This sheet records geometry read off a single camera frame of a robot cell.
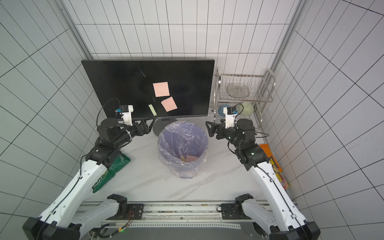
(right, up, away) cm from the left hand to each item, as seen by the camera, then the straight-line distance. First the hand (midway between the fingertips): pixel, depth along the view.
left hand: (149, 122), depth 71 cm
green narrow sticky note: (-2, +7, +12) cm, 14 cm away
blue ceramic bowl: (+42, +9, +38) cm, 57 cm away
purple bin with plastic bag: (+15, -15, +15) cm, 26 cm away
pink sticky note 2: (+20, -16, -9) cm, 27 cm away
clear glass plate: (+50, +20, +22) cm, 58 cm away
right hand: (+28, 0, -2) cm, 29 cm away
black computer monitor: (-40, +31, +47) cm, 69 cm away
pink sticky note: (+8, +10, +12) cm, 17 cm away
